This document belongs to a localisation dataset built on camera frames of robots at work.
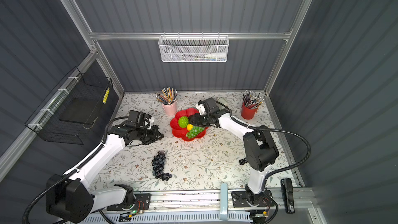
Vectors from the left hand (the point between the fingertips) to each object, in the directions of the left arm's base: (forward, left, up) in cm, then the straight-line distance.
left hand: (164, 135), depth 81 cm
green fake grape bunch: (+6, -16, -8) cm, 18 cm away
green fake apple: (+14, -9, -8) cm, 19 cm away
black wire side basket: (+3, +43, +15) cm, 46 cm away
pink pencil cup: (+26, 0, -10) cm, 27 cm away
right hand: (+8, -15, -2) cm, 17 cm away
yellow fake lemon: (+11, -13, -10) cm, 20 cm away
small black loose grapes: (-12, -42, -12) cm, 45 cm away
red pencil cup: (+19, -52, -8) cm, 56 cm away
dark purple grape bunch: (-11, +4, -10) cm, 16 cm away
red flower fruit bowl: (+10, -7, -14) cm, 19 cm away
